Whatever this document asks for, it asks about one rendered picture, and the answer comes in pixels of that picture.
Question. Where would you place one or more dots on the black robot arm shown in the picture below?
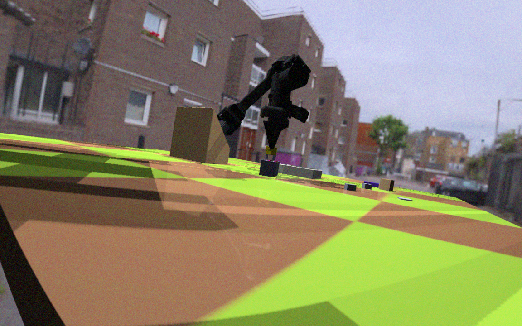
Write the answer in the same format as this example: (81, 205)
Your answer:
(286, 74)

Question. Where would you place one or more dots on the white tray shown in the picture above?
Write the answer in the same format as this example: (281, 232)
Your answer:
(300, 171)

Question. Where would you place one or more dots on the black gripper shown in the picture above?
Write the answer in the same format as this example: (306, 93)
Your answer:
(277, 119)

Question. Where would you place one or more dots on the yellow blade fuse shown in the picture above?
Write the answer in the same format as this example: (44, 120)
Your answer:
(271, 152)

